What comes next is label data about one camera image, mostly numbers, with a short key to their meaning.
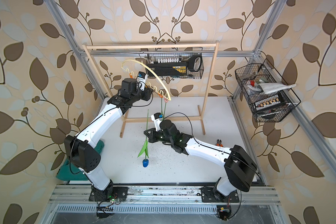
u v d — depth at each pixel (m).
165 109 0.83
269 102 0.67
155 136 0.66
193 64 0.87
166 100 0.77
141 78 0.69
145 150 0.74
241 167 0.43
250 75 0.79
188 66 0.82
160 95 0.73
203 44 0.61
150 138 0.65
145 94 0.72
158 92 0.74
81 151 0.45
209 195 0.73
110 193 0.67
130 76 0.84
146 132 0.74
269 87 0.63
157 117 0.68
